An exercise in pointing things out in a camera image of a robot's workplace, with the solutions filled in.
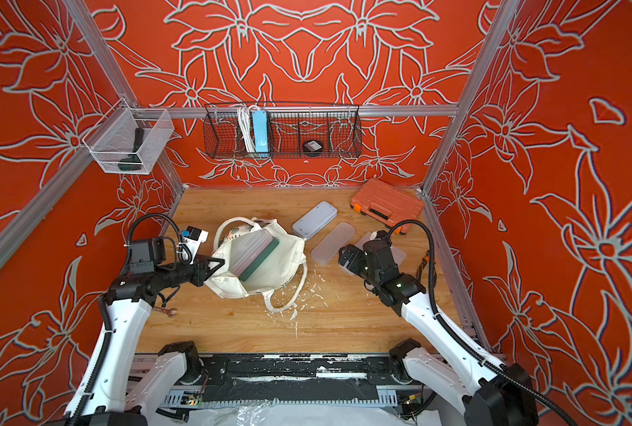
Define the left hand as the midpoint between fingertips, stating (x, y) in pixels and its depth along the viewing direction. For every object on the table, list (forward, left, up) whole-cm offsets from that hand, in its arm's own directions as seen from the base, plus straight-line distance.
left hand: (220, 260), depth 74 cm
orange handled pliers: (+13, -65, -18) cm, 69 cm away
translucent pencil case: (+23, -45, -18) cm, 54 cm away
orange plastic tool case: (+39, -56, -13) cm, 69 cm away
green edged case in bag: (+11, -4, -12) cm, 16 cm away
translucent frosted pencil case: (+21, -33, -19) cm, 43 cm away
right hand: (+7, -37, -4) cm, 38 cm away
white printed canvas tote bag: (+1, -17, -10) cm, 20 cm away
